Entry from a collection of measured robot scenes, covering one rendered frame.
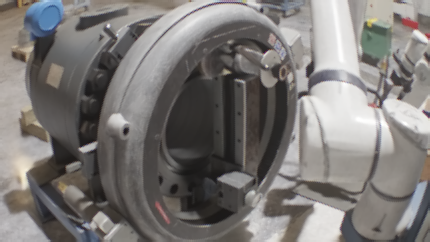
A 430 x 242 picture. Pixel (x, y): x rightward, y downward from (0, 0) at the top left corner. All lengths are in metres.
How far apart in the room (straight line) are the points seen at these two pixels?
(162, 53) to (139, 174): 0.26
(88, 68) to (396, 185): 0.95
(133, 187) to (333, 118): 0.49
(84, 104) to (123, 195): 0.35
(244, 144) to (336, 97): 0.52
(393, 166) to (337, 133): 0.16
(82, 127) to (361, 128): 0.85
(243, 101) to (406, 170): 0.61
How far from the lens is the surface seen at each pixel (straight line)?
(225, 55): 1.13
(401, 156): 0.76
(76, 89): 1.28
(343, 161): 0.73
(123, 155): 0.96
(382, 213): 0.83
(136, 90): 0.94
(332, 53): 0.83
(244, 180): 1.21
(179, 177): 1.29
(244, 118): 1.18
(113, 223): 1.07
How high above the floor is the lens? 1.15
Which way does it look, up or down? 26 degrees down
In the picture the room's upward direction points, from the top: straight up
